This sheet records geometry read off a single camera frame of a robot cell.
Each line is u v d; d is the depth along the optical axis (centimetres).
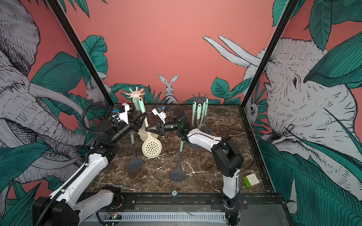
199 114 71
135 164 86
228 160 49
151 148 73
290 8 69
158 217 70
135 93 70
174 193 77
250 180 77
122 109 59
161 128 67
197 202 75
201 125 83
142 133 69
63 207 39
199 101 68
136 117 66
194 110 71
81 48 86
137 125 64
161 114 69
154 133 71
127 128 64
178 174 84
